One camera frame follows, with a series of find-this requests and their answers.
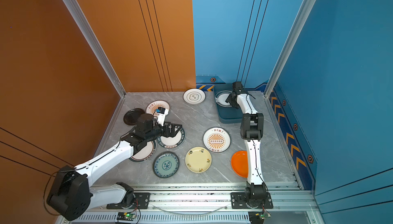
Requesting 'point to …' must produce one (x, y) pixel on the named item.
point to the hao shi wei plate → (172, 142)
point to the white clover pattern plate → (194, 96)
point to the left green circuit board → (126, 216)
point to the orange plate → (239, 163)
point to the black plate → (131, 116)
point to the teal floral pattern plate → (166, 164)
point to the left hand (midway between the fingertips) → (177, 123)
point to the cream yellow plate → (198, 159)
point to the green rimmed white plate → (221, 97)
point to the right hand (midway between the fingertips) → (231, 102)
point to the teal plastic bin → (226, 115)
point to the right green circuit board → (264, 215)
